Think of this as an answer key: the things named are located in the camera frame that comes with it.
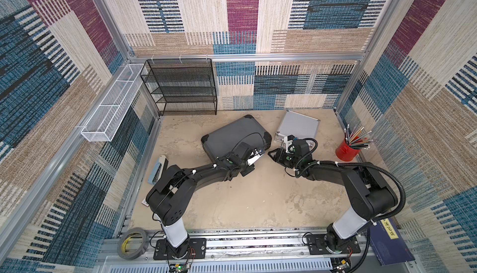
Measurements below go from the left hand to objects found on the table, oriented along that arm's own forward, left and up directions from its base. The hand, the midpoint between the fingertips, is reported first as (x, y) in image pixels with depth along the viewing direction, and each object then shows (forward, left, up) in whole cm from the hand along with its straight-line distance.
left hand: (250, 161), depth 92 cm
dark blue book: (-35, -52, -4) cm, 63 cm away
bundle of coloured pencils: (+9, -53, +5) cm, 54 cm away
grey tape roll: (-37, +44, -4) cm, 57 cm away
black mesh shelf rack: (+42, +38, +15) cm, 58 cm away
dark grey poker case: (+18, +2, +2) cm, 18 cm away
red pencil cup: (+3, -46, +3) cm, 47 cm away
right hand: (+2, -11, 0) cm, 12 cm away
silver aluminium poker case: (+22, -29, 0) cm, 36 cm away
